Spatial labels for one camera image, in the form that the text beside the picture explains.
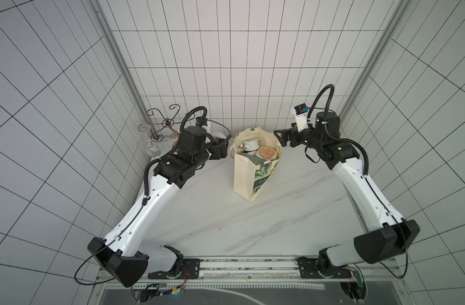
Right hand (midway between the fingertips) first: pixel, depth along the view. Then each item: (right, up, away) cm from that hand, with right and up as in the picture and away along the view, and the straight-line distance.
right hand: (287, 124), depth 75 cm
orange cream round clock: (-5, -12, +15) cm, 20 cm away
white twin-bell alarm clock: (-14, -8, +16) cm, 22 cm away
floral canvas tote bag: (-14, -23, +11) cm, 30 cm away
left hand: (-28, -10, -4) cm, 30 cm away
